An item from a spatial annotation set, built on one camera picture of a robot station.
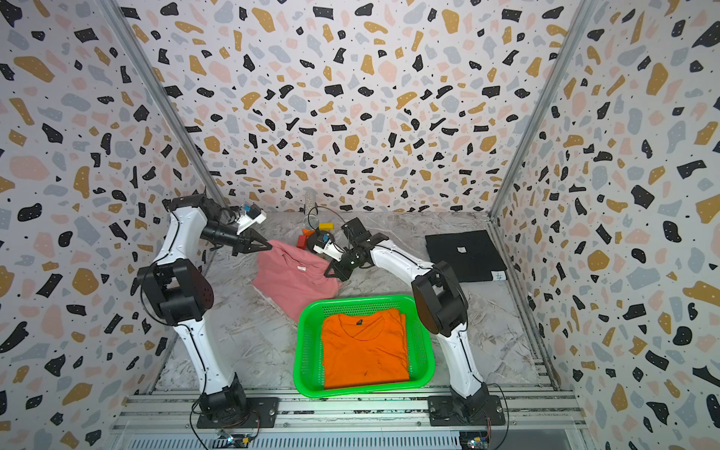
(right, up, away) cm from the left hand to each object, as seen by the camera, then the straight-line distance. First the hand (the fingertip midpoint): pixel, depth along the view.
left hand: (270, 246), depth 87 cm
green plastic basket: (+14, -34, -8) cm, 38 cm away
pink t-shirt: (+5, -11, +6) cm, 13 cm away
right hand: (+17, -9, +4) cm, 20 cm away
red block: (+4, +1, +23) cm, 23 cm away
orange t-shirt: (+29, -31, -3) cm, 42 cm away
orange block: (+5, +5, +26) cm, 27 cm away
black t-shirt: (+71, -4, +23) cm, 74 cm away
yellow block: (+12, +8, +31) cm, 35 cm away
